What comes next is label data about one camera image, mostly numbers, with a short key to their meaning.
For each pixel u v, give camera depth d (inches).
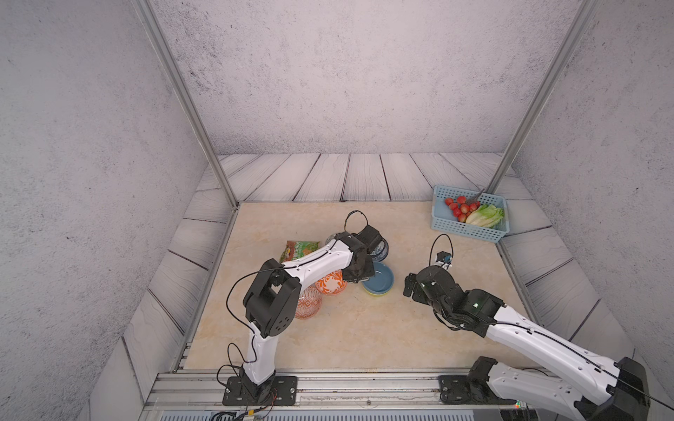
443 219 41.6
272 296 20.2
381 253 29.8
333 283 36.8
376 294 34.9
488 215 42.4
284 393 28.5
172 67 31.3
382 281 35.3
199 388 29.4
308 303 35.1
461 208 44.4
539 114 35.7
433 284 22.0
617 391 15.2
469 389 25.3
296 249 39.9
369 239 28.2
